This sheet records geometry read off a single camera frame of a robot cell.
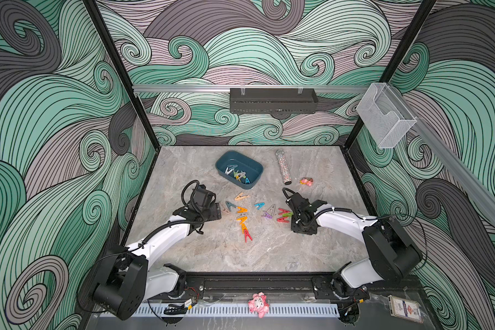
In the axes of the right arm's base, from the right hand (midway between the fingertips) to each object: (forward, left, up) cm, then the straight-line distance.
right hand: (296, 229), depth 89 cm
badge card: (-29, -31, +2) cm, 43 cm away
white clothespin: (+30, +32, +3) cm, 44 cm away
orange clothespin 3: (0, +24, +2) cm, 24 cm away
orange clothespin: (+9, +24, +1) cm, 26 cm away
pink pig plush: (-28, +18, +5) cm, 33 cm away
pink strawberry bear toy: (+24, -9, +3) cm, 25 cm away
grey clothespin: (+9, +10, +1) cm, 14 cm away
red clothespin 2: (+8, +5, +2) cm, 10 cm away
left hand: (+7, +37, +8) cm, 38 cm away
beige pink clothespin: (+9, +32, +3) cm, 33 cm away
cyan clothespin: (+11, +16, +2) cm, 20 cm away
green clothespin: (+30, +28, +2) cm, 41 cm away
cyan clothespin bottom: (+25, +22, +2) cm, 33 cm away
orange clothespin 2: (+4, +24, +1) cm, 25 cm away
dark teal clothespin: (+11, +30, +2) cm, 32 cm away
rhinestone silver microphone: (+33, +2, +4) cm, 33 cm away
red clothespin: (-3, +22, +2) cm, 22 cm away
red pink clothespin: (+4, +6, +2) cm, 8 cm away
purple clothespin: (+6, +12, +1) cm, 14 cm away
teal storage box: (+33, +26, +2) cm, 42 cm away
